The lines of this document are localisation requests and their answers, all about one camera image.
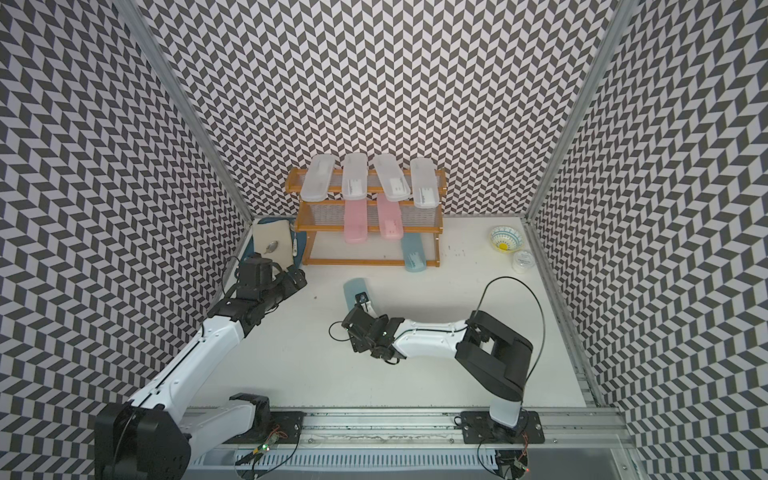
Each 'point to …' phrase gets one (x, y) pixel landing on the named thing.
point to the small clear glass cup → (523, 261)
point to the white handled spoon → (295, 245)
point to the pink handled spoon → (271, 247)
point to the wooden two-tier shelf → (376, 231)
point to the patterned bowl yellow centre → (506, 239)
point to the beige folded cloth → (266, 233)
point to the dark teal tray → (297, 261)
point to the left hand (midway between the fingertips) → (292, 282)
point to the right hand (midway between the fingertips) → (367, 332)
